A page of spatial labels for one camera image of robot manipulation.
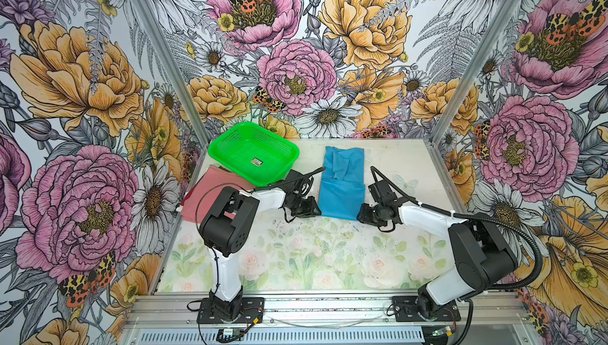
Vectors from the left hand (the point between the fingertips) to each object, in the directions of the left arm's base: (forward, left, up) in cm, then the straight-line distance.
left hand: (317, 218), depth 93 cm
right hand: (-3, -17, +1) cm, 17 cm away
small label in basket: (+31, +27, -1) cm, 41 cm away
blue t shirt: (+14, -12, 0) cm, 18 cm away
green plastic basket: (+35, +27, -2) cm, 44 cm away
